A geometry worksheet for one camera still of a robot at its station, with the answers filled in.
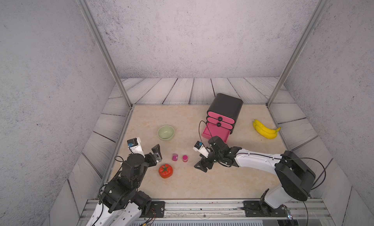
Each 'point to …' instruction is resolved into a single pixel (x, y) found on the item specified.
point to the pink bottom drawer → (210, 130)
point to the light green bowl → (165, 132)
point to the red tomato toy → (165, 171)
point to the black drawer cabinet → (224, 111)
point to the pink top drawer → (220, 117)
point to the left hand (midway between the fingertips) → (154, 147)
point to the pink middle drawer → (219, 123)
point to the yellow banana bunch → (268, 133)
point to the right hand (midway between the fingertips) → (199, 160)
